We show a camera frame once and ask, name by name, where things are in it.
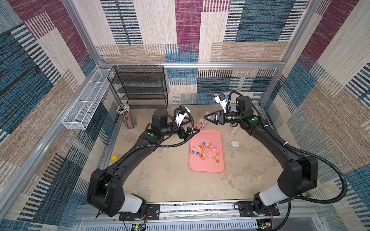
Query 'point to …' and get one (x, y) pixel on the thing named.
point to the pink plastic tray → (196, 164)
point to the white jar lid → (235, 144)
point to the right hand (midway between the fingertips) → (208, 118)
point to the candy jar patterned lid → (202, 123)
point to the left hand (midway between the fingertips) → (195, 125)
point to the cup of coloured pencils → (124, 109)
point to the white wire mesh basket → (81, 112)
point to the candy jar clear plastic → (233, 132)
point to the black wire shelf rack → (140, 86)
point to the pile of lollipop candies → (205, 150)
